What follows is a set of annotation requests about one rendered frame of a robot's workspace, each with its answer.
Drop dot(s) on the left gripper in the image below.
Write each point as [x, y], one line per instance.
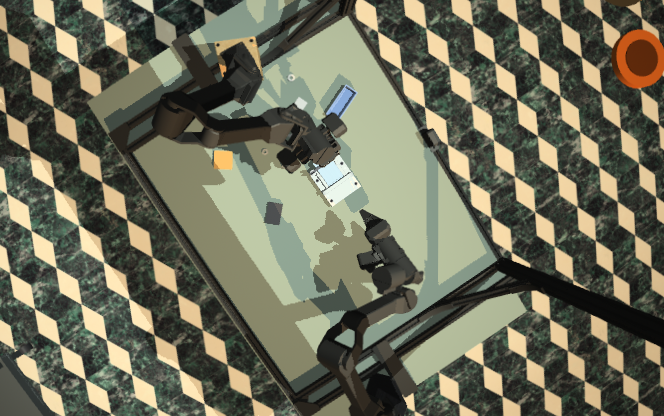
[380, 230]

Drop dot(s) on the orange flat square plate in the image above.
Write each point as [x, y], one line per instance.
[223, 159]

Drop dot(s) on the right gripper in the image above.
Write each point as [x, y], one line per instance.
[289, 159]

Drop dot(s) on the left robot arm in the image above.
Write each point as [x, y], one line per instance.
[339, 358]

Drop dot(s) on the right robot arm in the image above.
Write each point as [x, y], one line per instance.
[273, 126]

